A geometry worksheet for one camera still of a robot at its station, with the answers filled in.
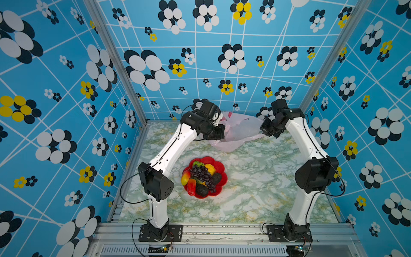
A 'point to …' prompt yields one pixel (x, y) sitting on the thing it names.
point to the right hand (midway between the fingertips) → (262, 131)
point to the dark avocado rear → (217, 178)
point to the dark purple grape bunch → (202, 172)
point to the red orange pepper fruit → (191, 187)
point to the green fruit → (198, 163)
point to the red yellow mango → (185, 177)
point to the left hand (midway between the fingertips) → (226, 135)
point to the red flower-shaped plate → (219, 168)
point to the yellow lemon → (211, 169)
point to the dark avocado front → (201, 190)
